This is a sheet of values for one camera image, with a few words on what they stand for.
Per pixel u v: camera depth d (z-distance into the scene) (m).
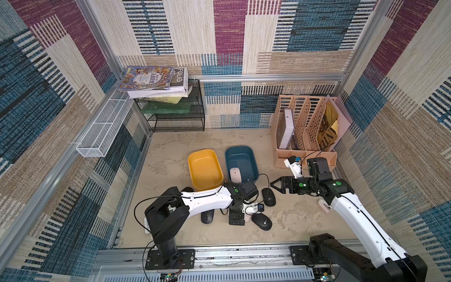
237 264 0.73
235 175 0.96
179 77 0.84
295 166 0.71
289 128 0.94
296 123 1.15
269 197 0.87
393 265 0.39
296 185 0.67
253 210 0.74
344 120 0.83
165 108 0.95
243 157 1.06
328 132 0.95
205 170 1.00
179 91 0.81
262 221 0.82
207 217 0.83
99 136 0.72
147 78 0.82
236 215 0.74
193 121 1.19
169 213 0.48
